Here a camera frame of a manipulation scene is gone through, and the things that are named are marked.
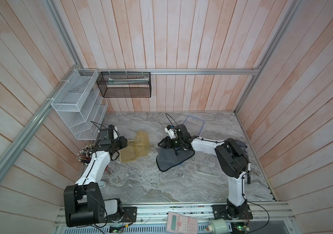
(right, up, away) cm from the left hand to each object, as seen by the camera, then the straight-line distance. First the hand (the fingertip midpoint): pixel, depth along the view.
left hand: (125, 142), depth 88 cm
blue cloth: (+26, -11, +4) cm, 28 cm away
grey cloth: (+75, -3, +5) cm, 75 cm away
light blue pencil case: (-12, -23, -6) cm, 27 cm away
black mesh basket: (-4, +40, +16) cm, 44 cm away
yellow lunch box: (+9, -3, +13) cm, 16 cm away
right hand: (+22, -2, +7) cm, 23 cm away
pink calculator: (+31, -38, -18) cm, 52 cm away
